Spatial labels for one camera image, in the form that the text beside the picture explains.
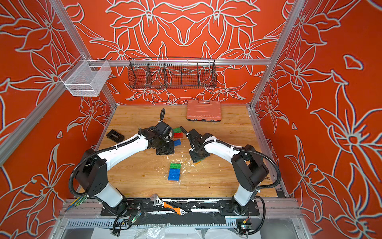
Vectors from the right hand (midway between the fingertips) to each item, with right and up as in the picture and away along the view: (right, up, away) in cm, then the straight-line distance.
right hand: (197, 156), depth 89 cm
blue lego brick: (-13, -6, -7) cm, 16 cm away
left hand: (-13, +5, -5) cm, 14 cm away
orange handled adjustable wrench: (-21, -20, -15) cm, 32 cm away
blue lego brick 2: (-13, -9, -9) cm, 19 cm away
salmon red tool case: (+7, +29, +25) cm, 39 cm away
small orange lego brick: (0, -3, -1) cm, 4 cm away
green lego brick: (-13, -4, -5) cm, 15 cm away
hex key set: (-64, -20, -13) cm, 68 cm away
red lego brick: (-13, +12, +12) cm, 21 cm away
